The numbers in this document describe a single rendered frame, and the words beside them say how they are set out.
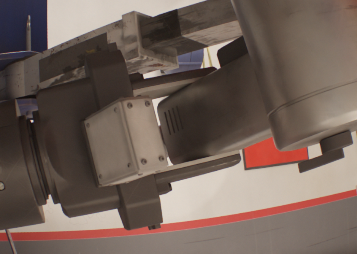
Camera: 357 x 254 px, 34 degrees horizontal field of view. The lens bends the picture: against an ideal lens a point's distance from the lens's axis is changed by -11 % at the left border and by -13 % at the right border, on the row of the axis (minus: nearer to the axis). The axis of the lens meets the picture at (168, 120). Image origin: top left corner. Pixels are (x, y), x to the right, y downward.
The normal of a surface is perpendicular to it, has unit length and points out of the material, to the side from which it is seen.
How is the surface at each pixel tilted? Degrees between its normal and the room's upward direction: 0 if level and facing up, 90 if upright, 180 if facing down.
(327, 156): 94
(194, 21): 90
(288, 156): 90
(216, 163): 89
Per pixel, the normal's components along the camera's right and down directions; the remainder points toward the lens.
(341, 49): -0.07, -0.14
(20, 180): 0.22, 0.16
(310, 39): -0.40, -0.04
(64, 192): 0.14, -0.19
